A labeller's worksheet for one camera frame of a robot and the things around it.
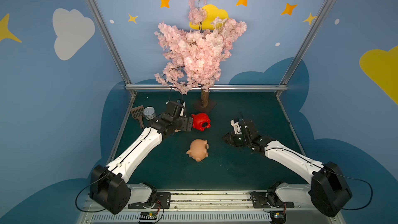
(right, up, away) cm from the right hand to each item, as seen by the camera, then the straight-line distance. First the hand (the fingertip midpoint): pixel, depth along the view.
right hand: (225, 136), depth 84 cm
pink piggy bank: (-15, -7, -1) cm, 16 cm away
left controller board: (-39, -36, -11) cm, 54 cm away
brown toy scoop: (-58, +12, +24) cm, 64 cm away
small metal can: (-48, +13, +19) cm, 53 cm away
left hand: (-22, +10, -2) cm, 25 cm away
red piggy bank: (-13, +7, +11) cm, 19 cm away
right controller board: (+24, -37, -11) cm, 45 cm away
